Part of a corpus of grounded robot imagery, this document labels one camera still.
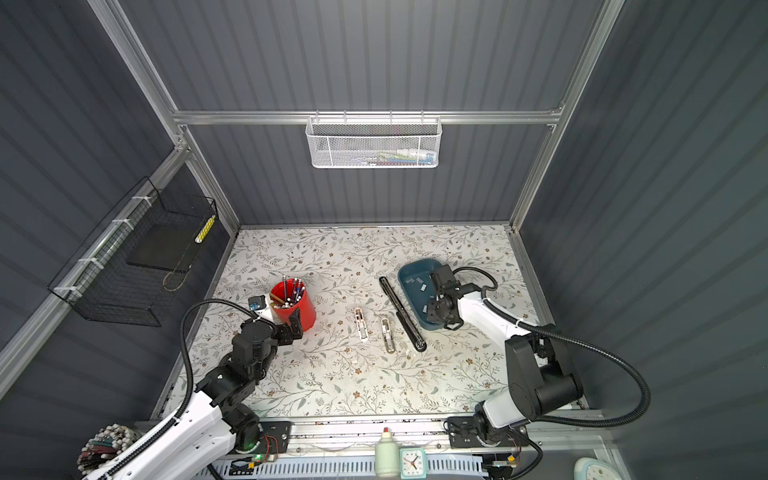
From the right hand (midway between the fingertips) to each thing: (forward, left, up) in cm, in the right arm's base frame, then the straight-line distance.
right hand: (441, 315), depth 91 cm
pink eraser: (-2, +25, -2) cm, 25 cm away
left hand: (-5, +44, +12) cm, 46 cm away
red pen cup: (+3, +46, +8) cm, 46 cm away
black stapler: (0, +11, -3) cm, 12 cm away
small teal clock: (-37, +10, -1) cm, 39 cm away
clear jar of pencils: (-35, +73, +14) cm, 82 cm away
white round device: (-38, -30, -2) cm, 48 cm away
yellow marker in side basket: (+10, +67, +25) cm, 72 cm away
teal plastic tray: (+17, +7, -4) cm, 19 cm away
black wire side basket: (+8, +79, +26) cm, 83 cm away
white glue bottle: (-36, +16, +5) cm, 40 cm away
